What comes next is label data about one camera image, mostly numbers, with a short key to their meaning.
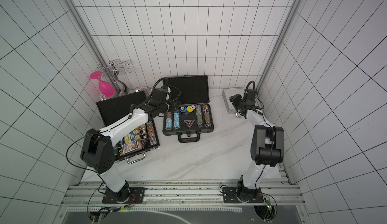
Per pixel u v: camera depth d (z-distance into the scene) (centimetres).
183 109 100
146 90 117
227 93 111
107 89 100
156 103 67
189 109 101
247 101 74
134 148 85
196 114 100
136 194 72
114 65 92
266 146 49
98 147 50
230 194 73
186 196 74
